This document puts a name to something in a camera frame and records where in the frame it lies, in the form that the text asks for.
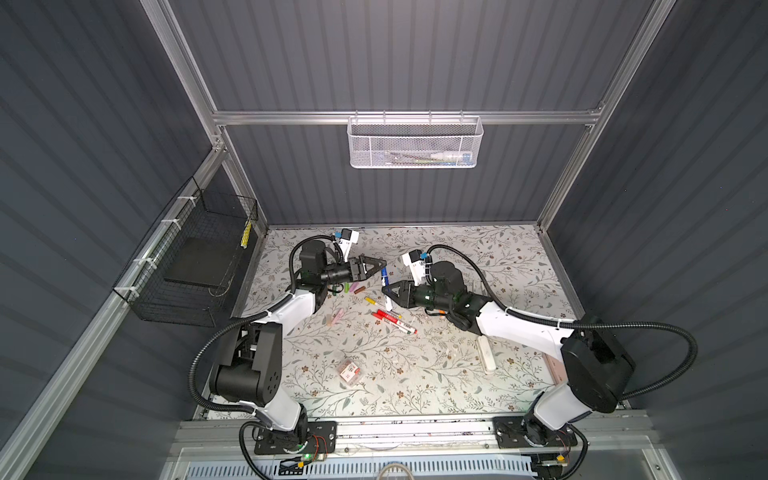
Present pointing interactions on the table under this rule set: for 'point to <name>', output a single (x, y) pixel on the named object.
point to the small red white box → (350, 372)
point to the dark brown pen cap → (359, 289)
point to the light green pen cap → (346, 287)
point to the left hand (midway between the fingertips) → (382, 264)
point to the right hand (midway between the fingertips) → (387, 292)
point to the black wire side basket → (185, 269)
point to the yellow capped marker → (370, 300)
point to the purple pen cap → (354, 286)
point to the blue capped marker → (385, 283)
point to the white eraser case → (485, 353)
